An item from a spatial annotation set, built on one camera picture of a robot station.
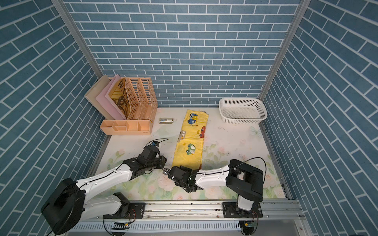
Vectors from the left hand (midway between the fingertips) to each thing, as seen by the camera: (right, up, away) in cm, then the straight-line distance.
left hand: (169, 160), depth 86 cm
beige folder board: (-47, +43, +5) cm, 64 cm away
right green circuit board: (+43, -27, -15) cm, 53 cm away
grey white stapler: (-7, +23, +22) cm, 33 cm away
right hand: (+7, -7, 0) cm, 10 cm away
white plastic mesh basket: (+54, +32, +34) cm, 71 cm away
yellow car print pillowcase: (+11, +4, +10) cm, 16 cm away
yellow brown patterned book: (-36, +40, +13) cm, 55 cm away
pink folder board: (-39, +37, +1) cm, 54 cm away
